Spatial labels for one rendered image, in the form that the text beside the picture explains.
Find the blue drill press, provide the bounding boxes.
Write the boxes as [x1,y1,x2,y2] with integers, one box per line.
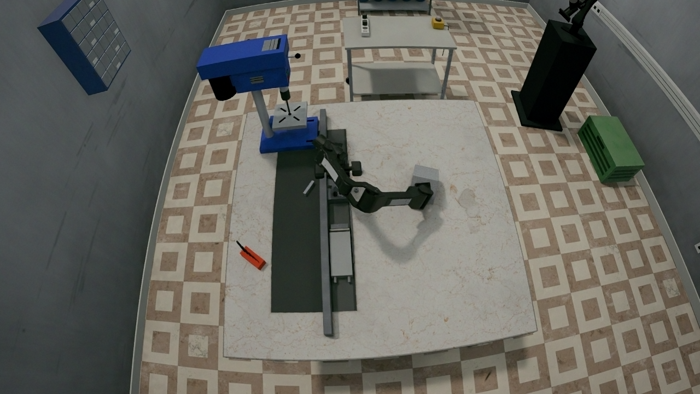
[196,34,318,154]

